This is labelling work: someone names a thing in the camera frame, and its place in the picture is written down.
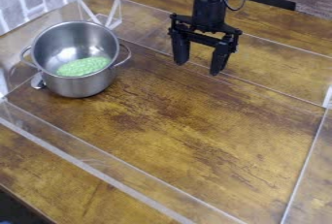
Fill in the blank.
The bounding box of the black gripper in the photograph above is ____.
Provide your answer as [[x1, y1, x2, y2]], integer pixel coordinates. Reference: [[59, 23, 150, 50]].
[[168, 0, 242, 76]]

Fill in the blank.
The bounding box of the green bumpy object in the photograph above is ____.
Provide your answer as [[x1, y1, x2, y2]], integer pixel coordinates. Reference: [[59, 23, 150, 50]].
[[56, 56, 110, 77]]

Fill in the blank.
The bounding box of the silver steel pot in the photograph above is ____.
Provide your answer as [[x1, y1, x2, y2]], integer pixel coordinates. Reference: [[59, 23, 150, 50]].
[[20, 21, 131, 98]]

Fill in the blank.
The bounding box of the clear acrylic barrier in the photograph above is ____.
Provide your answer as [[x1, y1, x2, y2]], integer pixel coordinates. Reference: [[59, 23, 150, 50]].
[[0, 0, 332, 224]]

